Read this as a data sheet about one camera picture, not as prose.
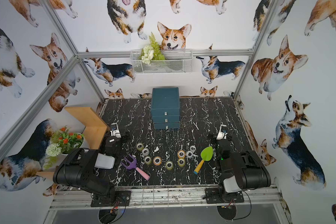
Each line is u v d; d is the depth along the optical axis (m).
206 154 0.90
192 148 0.93
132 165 0.86
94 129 0.94
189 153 0.90
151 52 0.78
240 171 0.45
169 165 0.84
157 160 0.87
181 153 0.90
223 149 0.67
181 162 0.86
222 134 0.77
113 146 0.69
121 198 0.74
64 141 0.71
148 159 0.88
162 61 0.84
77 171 0.45
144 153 0.90
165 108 0.86
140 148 0.92
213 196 0.73
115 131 0.78
